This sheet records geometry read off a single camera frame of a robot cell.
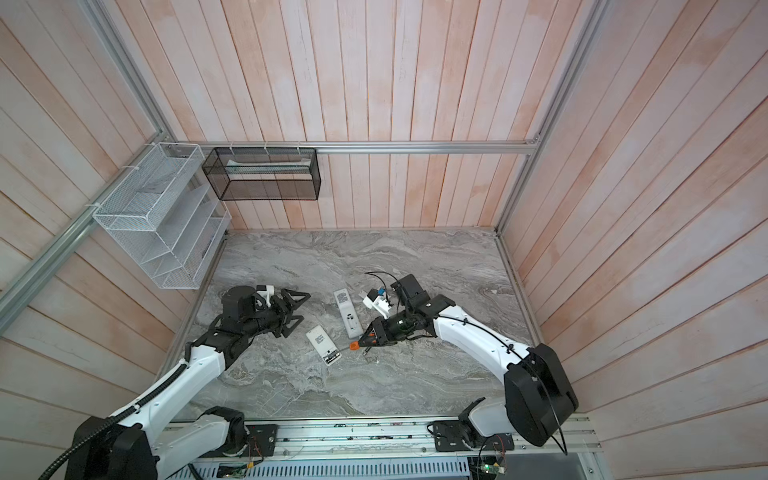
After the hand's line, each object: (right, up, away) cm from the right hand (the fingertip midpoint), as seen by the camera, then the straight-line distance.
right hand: (364, 342), depth 76 cm
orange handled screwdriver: (-2, -1, -1) cm, 3 cm away
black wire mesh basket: (-37, +52, +27) cm, 69 cm away
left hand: (-15, +8, +4) cm, 18 cm away
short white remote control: (-13, -4, +12) cm, 18 cm away
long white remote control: (-6, +4, +19) cm, 21 cm away
